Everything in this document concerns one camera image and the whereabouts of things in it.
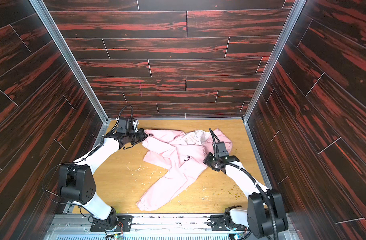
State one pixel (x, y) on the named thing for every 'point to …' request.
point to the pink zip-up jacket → (183, 153)
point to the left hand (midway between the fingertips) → (149, 134)
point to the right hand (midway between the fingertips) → (208, 159)
